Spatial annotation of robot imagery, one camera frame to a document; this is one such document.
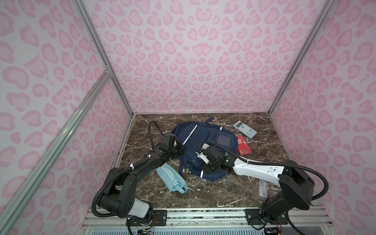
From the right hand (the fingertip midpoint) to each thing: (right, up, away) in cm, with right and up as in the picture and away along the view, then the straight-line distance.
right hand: (206, 162), depth 87 cm
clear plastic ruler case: (+31, -13, -5) cm, 34 cm away
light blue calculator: (+33, +17, +20) cm, 42 cm away
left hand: (-11, +9, +2) cm, 14 cm away
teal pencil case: (-19, -8, -5) cm, 21 cm away
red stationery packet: (+26, +6, +11) cm, 29 cm away
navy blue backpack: (-10, +16, +9) cm, 21 cm away
